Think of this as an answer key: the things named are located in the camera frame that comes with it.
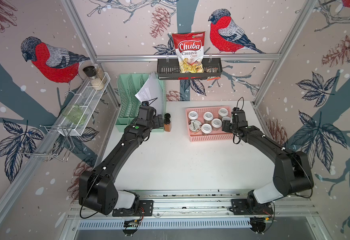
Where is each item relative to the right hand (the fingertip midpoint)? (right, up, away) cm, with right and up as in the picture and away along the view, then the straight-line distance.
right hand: (227, 122), depth 93 cm
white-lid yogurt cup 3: (+1, +7, +14) cm, 16 cm away
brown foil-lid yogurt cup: (-20, -3, +8) cm, 22 cm away
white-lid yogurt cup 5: (-13, -4, +4) cm, 14 cm away
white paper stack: (-49, +20, +5) cm, 53 cm away
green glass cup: (-79, +5, -26) cm, 84 cm away
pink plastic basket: (-5, -8, +1) cm, 10 cm away
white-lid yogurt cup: (-21, +5, +12) cm, 25 cm away
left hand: (-44, +5, -10) cm, 45 cm away
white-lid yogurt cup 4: (-6, -1, +6) cm, 8 cm away
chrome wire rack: (-83, -6, -32) cm, 89 cm away
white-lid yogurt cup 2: (-11, +3, +11) cm, 16 cm away
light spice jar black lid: (-39, +5, +8) cm, 41 cm away
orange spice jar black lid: (-39, -2, +5) cm, 39 cm away
